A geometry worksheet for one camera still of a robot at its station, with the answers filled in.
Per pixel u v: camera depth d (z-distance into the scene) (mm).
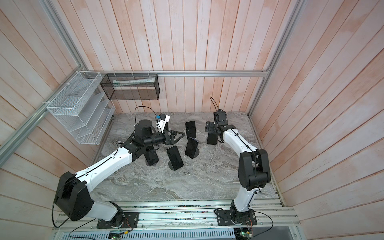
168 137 663
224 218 730
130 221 732
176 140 673
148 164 887
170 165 861
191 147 1010
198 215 764
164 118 687
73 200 410
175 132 667
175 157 861
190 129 982
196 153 990
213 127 857
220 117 730
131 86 1054
